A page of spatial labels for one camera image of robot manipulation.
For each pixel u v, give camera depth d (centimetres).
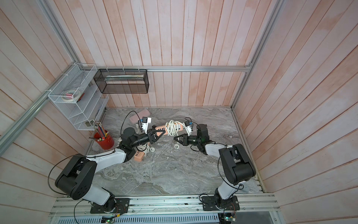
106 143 90
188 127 82
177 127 76
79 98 74
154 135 73
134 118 109
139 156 84
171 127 76
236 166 48
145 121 73
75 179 44
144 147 89
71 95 74
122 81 103
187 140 78
